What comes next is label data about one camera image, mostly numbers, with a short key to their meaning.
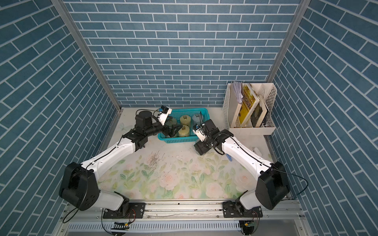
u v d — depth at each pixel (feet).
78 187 1.37
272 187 1.37
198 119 3.34
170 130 2.37
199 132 2.44
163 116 2.27
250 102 3.09
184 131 3.09
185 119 3.34
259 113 3.23
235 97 2.85
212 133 2.03
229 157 3.05
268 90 3.45
